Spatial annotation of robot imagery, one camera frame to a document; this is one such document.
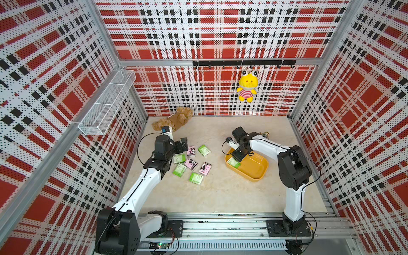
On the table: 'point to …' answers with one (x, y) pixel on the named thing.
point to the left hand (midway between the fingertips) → (181, 139)
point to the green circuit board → (156, 245)
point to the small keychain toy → (266, 134)
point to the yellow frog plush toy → (248, 81)
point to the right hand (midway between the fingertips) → (242, 153)
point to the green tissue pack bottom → (196, 178)
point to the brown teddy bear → (183, 115)
